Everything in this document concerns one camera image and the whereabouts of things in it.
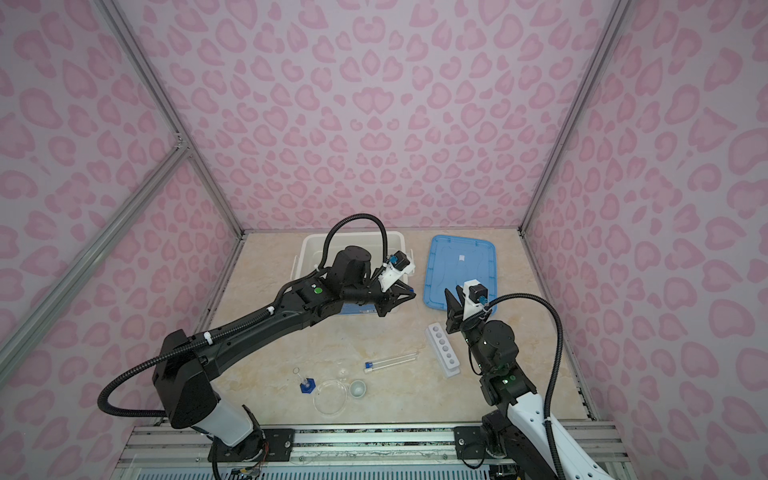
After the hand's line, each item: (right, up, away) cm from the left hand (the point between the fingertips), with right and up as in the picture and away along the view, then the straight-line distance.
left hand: (415, 288), depth 72 cm
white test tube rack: (+8, -19, +12) cm, 24 cm away
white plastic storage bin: (-32, +10, +26) cm, 42 cm away
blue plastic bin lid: (+16, +6, +38) cm, 42 cm away
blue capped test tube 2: (-12, -24, +14) cm, 30 cm away
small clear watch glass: (-20, -26, +13) cm, 35 cm away
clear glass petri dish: (-22, -30, +8) cm, 39 cm away
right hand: (+9, 0, +1) cm, 9 cm away
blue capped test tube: (-1, 0, +1) cm, 1 cm away
